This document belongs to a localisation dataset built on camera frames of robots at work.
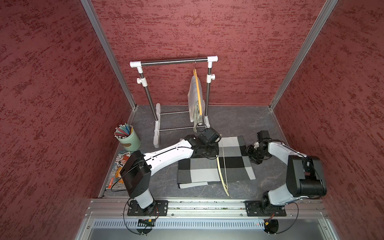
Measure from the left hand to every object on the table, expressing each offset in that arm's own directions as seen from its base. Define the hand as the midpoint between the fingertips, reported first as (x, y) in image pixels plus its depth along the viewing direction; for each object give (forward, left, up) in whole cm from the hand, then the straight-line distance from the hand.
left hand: (215, 154), depth 80 cm
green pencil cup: (+9, +50, -5) cm, 52 cm away
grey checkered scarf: (-4, +8, -13) cm, 16 cm away
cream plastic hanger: (-14, -5, -9) cm, 17 cm away
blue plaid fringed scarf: (+22, +12, +5) cm, 26 cm away
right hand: (+3, -20, -12) cm, 24 cm away
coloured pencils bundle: (+15, +56, -1) cm, 58 cm away
